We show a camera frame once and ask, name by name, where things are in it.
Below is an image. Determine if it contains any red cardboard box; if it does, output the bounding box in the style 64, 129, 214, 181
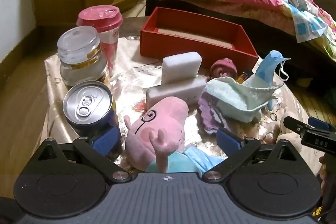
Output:
140, 7, 259, 67

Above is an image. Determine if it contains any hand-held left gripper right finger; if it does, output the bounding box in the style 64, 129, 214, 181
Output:
202, 128, 298, 183

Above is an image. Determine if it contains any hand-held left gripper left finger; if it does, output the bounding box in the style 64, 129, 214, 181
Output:
34, 126, 132, 184

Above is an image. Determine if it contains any purple fuzzy cloth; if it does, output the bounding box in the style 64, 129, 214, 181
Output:
198, 95, 229, 136

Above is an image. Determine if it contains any light green towel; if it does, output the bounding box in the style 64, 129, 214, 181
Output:
205, 77, 285, 123

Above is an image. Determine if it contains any blue face mask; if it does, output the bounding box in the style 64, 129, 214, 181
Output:
243, 50, 291, 111

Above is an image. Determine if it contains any blue drink can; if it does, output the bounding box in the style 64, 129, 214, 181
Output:
62, 81, 122, 159

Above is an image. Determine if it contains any pink knit hat doll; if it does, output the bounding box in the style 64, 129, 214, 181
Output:
210, 58, 238, 81

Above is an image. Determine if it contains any dark wooden bed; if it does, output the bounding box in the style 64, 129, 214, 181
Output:
145, 0, 336, 89

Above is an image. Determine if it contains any striped knit sock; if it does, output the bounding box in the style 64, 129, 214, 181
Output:
236, 69, 254, 83

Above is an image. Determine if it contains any white sponge block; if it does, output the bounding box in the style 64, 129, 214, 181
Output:
161, 51, 203, 84
146, 76, 207, 109

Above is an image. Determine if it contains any pink pig plush toy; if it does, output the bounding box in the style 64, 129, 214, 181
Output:
123, 96, 229, 173

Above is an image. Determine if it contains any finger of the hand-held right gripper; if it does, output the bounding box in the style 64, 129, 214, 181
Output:
283, 116, 311, 138
308, 116, 336, 133

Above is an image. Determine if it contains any pink lidded cup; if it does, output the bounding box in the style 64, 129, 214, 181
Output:
77, 5, 123, 77

